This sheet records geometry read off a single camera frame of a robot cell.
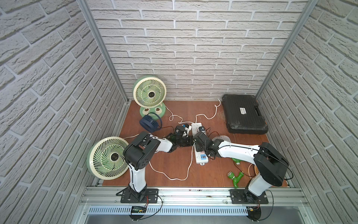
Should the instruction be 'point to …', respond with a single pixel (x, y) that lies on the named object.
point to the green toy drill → (236, 179)
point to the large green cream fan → (105, 158)
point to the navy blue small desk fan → (149, 123)
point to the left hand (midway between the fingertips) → (193, 136)
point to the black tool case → (242, 115)
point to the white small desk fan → (222, 137)
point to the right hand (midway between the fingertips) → (200, 142)
